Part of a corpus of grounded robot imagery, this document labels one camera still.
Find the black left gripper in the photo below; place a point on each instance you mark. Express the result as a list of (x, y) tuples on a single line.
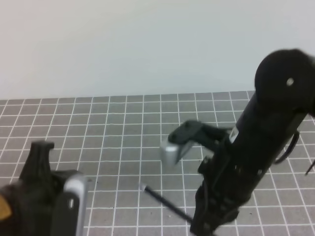
[(35, 192)]

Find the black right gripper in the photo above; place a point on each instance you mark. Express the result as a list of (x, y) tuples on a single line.
[(229, 180)]

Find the black pen with silver tip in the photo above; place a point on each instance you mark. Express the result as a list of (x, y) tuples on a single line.
[(166, 203)]

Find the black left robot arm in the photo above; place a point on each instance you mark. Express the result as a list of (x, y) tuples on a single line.
[(7, 220)]

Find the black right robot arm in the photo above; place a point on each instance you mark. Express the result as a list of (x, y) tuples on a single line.
[(284, 95)]

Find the grey grid tablecloth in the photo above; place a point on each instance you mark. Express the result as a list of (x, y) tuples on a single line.
[(115, 142)]

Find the black zip tie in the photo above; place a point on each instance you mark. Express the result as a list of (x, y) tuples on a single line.
[(310, 167)]

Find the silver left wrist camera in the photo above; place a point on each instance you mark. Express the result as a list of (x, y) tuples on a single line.
[(69, 211)]

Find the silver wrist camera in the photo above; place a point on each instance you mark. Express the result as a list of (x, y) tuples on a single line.
[(69, 211), (171, 154)]

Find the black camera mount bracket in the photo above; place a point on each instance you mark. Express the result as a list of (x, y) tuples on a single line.
[(195, 131)]

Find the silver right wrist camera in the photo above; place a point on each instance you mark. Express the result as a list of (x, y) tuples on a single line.
[(171, 154)]

